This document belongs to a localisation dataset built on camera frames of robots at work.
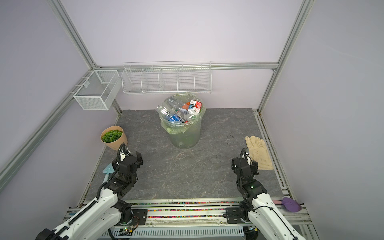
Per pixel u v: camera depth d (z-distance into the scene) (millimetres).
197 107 807
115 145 903
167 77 988
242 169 597
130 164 618
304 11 708
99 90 966
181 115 900
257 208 532
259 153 956
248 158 671
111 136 912
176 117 793
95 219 496
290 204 772
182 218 753
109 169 884
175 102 867
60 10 698
